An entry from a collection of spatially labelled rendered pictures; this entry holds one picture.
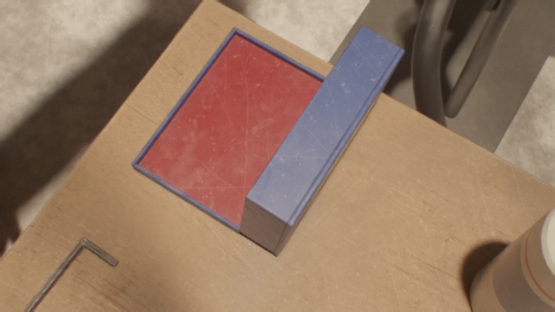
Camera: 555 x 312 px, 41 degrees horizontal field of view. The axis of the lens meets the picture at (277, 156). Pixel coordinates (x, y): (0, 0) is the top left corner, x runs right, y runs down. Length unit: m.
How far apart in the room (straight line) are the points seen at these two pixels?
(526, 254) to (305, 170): 0.15
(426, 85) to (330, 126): 0.29
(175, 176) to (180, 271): 0.08
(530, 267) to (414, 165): 0.20
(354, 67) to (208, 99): 0.17
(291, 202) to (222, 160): 0.15
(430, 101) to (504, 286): 0.32
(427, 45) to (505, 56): 0.50
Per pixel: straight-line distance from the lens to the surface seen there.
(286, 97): 0.66
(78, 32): 1.28
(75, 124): 1.21
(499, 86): 1.24
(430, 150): 0.65
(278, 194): 0.50
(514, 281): 0.51
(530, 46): 1.29
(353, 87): 0.53
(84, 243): 0.63
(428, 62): 0.78
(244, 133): 0.64
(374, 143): 0.65
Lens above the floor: 1.06
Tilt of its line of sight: 69 degrees down
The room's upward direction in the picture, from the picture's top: straight up
